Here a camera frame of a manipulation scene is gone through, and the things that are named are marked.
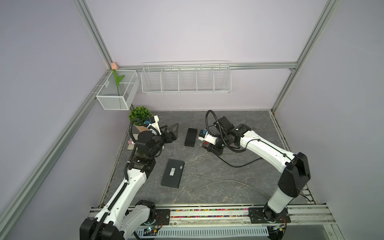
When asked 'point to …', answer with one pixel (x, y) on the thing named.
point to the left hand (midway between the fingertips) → (174, 127)
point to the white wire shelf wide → (186, 77)
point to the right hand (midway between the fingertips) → (209, 149)
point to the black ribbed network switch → (191, 137)
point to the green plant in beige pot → (138, 116)
